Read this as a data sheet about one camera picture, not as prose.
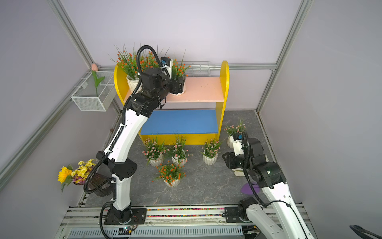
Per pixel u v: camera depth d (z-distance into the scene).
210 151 0.81
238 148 0.61
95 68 0.89
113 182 0.55
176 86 0.61
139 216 0.74
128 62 0.63
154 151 0.81
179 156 0.79
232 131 0.94
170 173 0.73
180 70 0.62
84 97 0.76
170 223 0.73
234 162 0.60
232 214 0.73
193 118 0.97
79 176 0.63
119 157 0.48
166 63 0.56
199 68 0.94
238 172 0.89
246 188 0.82
